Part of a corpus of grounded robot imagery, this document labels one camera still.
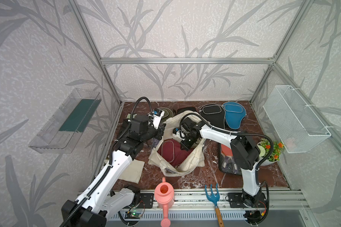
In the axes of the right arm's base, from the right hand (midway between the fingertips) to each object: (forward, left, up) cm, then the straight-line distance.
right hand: (181, 146), depth 90 cm
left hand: (+1, +9, +23) cm, 25 cm away
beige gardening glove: (-15, +29, -3) cm, 33 cm away
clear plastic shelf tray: (-7, +55, +29) cm, 63 cm away
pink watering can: (-29, +8, +8) cm, 31 cm away
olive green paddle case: (+29, +10, -2) cm, 31 cm away
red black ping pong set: (+33, 0, -1) cm, 33 cm away
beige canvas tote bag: (-17, -6, +19) cm, 27 cm away
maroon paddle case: (-4, +6, +2) cm, 7 cm away
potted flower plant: (-5, -47, +10) cm, 48 cm away
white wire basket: (-7, -53, +29) cm, 61 cm away
